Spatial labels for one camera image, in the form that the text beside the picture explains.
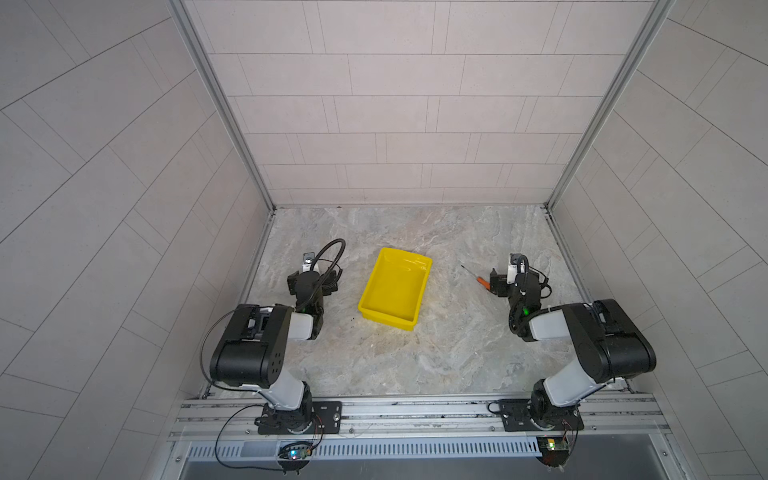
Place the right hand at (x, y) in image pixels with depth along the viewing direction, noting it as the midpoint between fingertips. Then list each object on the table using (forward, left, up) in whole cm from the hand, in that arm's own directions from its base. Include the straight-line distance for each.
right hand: (508, 266), depth 94 cm
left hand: (+4, +60, +3) cm, 60 cm away
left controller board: (-44, +60, -1) cm, 74 cm away
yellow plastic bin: (-5, +36, -2) cm, 37 cm away
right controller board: (-47, +2, -6) cm, 47 cm away
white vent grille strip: (-43, +67, -5) cm, 79 cm away
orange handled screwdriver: (-5, +8, -2) cm, 9 cm away
